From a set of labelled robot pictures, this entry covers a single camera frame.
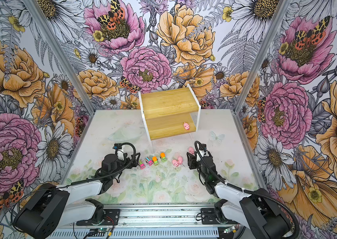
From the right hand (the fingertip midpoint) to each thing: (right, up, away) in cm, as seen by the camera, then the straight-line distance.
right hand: (190, 156), depth 88 cm
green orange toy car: (-16, -2, +6) cm, 18 cm away
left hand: (-34, -1, +2) cm, 34 cm away
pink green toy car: (-28, -6, +2) cm, 29 cm away
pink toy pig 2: (+2, +2, +9) cm, 9 cm away
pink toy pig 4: (-9, -5, +4) cm, 11 cm away
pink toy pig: (-2, +18, +2) cm, 18 cm away
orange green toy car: (-21, -3, +4) cm, 22 cm away
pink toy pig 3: (-6, -3, +5) cm, 8 cm away
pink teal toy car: (-25, -3, +4) cm, 25 cm away
